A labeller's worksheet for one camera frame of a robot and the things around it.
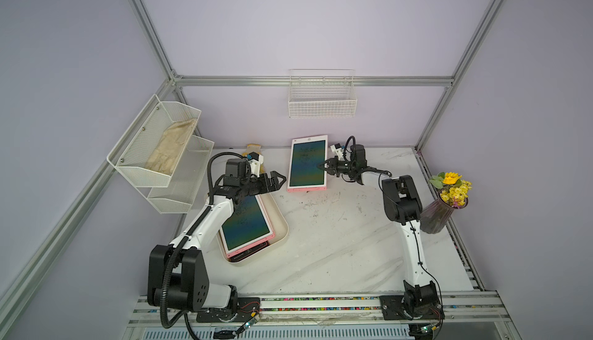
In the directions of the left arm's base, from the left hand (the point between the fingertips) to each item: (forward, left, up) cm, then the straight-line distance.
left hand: (275, 183), depth 84 cm
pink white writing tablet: (+25, -12, -10) cm, 29 cm away
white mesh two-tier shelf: (0, +41, -7) cm, 41 cm away
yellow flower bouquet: (-8, -60, +7) cm, 61 cm away
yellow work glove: (+35, +15, -16) cm, 42 cm away
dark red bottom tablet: (-20, +10, -16) cm, 28 cm away
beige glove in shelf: (+2, +37, +12) cm, 39 cm away
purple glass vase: (-9, -60, -9) cm, 61 cm away
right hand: (+17, -17, -11) cm, 27 cm away
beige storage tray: (-6, 0, -17) cm, 18 cm away
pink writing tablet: (-9, +12, -15) cm, 22 cm away
